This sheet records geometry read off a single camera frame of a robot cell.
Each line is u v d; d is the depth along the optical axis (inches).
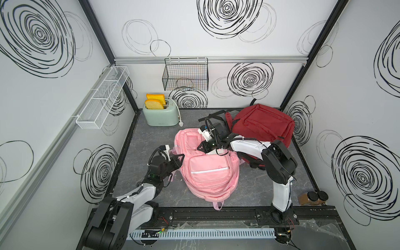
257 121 39.6
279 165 19.5
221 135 29.0
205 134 32.8
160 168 25.9
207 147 31.7
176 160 30.0
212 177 31.8
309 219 28.9
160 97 38.7
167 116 40.9
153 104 37.8
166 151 30.6
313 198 27.9
